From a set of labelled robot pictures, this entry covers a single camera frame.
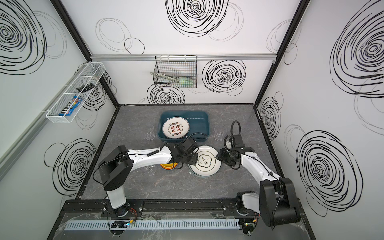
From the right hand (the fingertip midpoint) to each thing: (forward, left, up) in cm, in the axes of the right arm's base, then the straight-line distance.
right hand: (217, 158), depth 87 cm
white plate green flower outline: (-3, +6, -3) cm, 8 cm away
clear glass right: (+20, -3, 0) cm, 20 cm away
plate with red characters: (+24, +28, -3) cm, 37 cm away
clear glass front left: (-6, +39, -4) cm, 39 cm away
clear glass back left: (+18, +44, -3) cm, 48 cm away
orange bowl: (-6, +27, +2) cm, 28 cm away
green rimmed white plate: (-10, +8, -1) cm, 12 cm away
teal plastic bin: (+30, +11, -3) cm, 32 cm away
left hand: (-1, +12, -1) cm, 12 cm away
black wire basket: (+49, +21, +29) cm, 61 cm away
